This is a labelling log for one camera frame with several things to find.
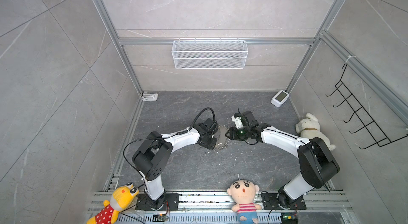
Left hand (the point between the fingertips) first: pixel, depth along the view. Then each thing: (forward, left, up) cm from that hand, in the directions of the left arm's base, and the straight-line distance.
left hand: (214, 142), depth 91 cm
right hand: (+2, -9, +4) cm, 10 cm away
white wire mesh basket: (+49, +1, +27) cm, 56 cm away
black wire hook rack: (-15, -61, +30) cm, 70 cm away
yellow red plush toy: (-28, +43, +5) cm, 51 cm away
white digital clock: (+32, -49, +1) cm, 58 cm away
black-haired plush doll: (-27, -11, +6) cm, 30 cm away
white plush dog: (+5, -55, +5) cm, 56 cm away
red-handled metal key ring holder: (+2, -5, -3) cm, 7 cm away
